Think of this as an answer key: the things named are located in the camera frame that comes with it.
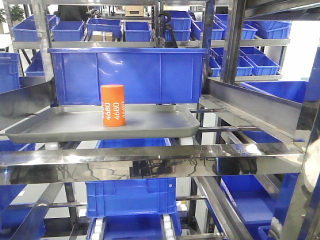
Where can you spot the small cardboard box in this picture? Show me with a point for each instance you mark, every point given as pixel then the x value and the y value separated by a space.
pixel 102 36

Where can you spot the grey metal tray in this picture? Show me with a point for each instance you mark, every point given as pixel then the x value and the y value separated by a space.
pixel 75 125

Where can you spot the large cardboard box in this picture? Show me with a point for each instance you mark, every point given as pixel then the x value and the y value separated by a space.
pixel 134 11

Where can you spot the potted plant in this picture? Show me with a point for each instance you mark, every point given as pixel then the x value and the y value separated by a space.
pixel 17 13
pixel 2 15

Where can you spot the large smooth blue bin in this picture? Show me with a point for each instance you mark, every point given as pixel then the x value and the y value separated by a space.
pixel 150 75

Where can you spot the steel rack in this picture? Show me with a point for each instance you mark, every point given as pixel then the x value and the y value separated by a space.
pixel 150 160
pixel 100 44

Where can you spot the orange cylindrical capacitor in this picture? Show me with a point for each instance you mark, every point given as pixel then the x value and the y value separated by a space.
pixel 112 100

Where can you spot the row of blue bins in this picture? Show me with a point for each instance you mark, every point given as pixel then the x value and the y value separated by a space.
pixel 67 31

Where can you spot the blue plastic bin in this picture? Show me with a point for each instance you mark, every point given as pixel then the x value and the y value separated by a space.
pixel 8 75
pixel 17 222
pixel 10 197
pixel 280 91
pixel 250 200

